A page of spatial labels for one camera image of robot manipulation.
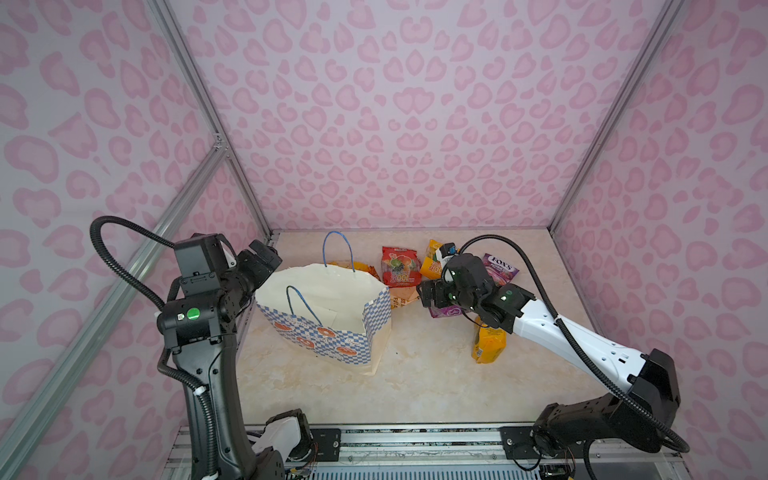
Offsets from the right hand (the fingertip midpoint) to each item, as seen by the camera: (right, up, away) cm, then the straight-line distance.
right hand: (431, 282), depth 78 cm
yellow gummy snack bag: (-23, +3, +26) cm, 35 cm away
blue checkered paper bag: (-28, -11, +18) cm, 35 cm away
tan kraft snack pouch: (-8, -5, +11) cm, 14 cm away
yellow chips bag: (+15, -16, +1) cm, 22 cm away
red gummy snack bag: (-8, +3, +25) cm, 26 cm away
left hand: (-37, +7, -15) cm, 41 cm away
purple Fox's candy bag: (+27, +2, +26) cm, 37 cm away
